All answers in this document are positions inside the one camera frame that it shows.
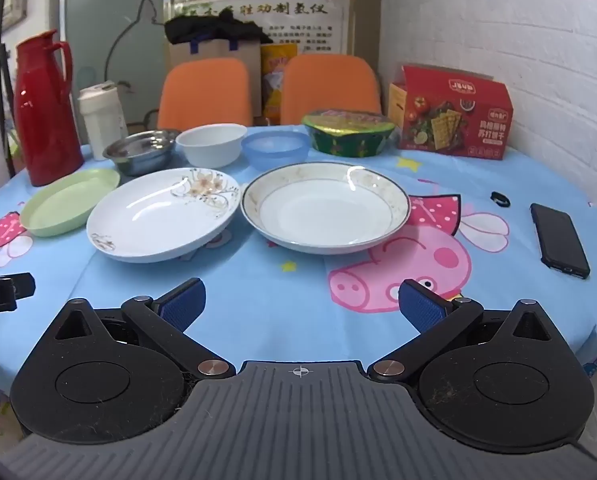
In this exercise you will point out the black stand pole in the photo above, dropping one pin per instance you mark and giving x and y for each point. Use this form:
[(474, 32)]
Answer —
[(2, 110)]

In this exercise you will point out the green foil instant noodle bowl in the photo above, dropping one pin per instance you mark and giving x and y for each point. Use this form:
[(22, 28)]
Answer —
[(348, 142)]

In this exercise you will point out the blue plastic bowl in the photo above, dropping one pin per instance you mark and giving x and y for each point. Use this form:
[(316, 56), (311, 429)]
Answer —
[(273, 155)]

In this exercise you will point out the yellow snack packet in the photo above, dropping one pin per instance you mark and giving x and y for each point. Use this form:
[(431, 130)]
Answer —
[(277, 75)]

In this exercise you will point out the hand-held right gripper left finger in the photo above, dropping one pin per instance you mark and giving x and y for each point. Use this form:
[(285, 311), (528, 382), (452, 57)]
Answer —
[(182, 306)]

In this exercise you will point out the white ceramic bowl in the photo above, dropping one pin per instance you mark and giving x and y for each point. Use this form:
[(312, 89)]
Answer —
[(211, 152)]

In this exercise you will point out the gold-rimmed white plate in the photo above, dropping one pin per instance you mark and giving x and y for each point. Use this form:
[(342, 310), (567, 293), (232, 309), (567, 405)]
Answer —
[(323, 210)]

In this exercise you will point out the red cracker box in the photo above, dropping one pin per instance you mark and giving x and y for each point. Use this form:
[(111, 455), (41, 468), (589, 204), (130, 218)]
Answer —
[(453, 120)]

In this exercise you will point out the white wall poster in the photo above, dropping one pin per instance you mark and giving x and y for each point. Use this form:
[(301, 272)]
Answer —
[(303, 22)]

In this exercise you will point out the stainless steel bowl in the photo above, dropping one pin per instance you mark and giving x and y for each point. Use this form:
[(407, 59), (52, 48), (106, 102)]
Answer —
[(138, 160)]

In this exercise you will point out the orange chair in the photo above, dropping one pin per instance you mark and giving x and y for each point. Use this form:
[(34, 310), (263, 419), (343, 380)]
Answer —
[(203, 95), (328, 90)]

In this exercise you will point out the black cloth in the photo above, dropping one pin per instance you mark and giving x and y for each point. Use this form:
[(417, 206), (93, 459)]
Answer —
[(213, 27)]

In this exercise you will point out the white wall unit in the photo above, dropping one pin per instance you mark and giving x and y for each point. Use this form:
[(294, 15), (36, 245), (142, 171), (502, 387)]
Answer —
[(16, 5)]

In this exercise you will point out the black smartphone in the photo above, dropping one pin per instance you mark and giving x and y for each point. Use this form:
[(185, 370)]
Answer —
[(558, 240)]

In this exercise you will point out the blue cartoon printed tablecloth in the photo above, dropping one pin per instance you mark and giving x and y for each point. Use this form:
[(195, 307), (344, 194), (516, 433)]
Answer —
[(258, 280)]

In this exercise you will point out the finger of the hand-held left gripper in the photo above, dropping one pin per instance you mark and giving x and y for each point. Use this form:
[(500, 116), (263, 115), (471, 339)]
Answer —
[(24, 286)]

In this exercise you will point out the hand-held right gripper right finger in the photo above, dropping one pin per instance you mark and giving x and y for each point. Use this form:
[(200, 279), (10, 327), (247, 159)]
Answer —
[(421, 306)]

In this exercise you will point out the red thermos jug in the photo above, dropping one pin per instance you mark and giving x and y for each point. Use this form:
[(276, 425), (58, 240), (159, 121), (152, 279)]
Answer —
[(43, 125)]

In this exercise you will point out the white lidded tumbler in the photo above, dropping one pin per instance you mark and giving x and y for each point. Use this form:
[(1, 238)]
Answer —
[(101, 125)]

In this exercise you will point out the brown paper bag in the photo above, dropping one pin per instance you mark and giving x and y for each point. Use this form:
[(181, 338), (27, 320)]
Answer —
[(213, 51)]

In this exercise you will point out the green plastic plate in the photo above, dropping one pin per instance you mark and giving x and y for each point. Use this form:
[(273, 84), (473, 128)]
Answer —
[(63, 205)]

